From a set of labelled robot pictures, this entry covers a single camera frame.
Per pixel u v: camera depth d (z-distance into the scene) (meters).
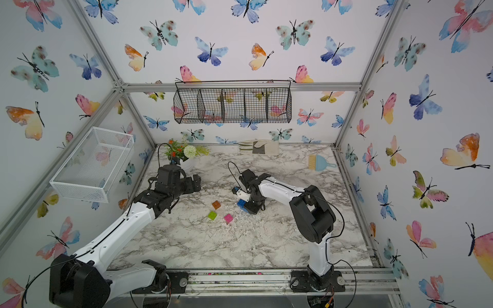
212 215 0.91
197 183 0.75
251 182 0.70
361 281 0.75
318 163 1.11
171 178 0.61
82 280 0.38
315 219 0.50
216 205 0.94
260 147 1.19
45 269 0.38
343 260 0.68
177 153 0.96
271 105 0.99
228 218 0.90
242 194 0.84
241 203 0.92
